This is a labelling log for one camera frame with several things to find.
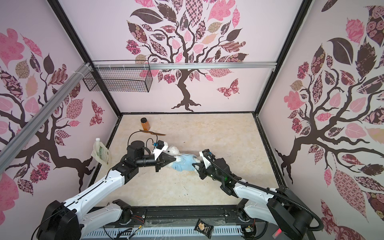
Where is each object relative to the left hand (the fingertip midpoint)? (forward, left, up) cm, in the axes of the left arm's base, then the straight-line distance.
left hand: (174, 160), depth 74 cm
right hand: (+2, -10, -6) cm, 12 cm away
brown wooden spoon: (+32, +22, -19) cm, 43 cm away
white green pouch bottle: (+9, +45, -8) cm, 46 cm away
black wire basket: (+74, +52, -1) cm, 90 cm away
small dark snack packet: (-27, -15, -16) cm, 35 cm away
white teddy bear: (+6, +1, -1) cm, 6 cm away
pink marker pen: (-29, -49, -16) cm, 60 cm away
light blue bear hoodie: (0, -5, -1) cm, 5 cm away
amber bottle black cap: (+34, +25, -12) cm, 44 cm away
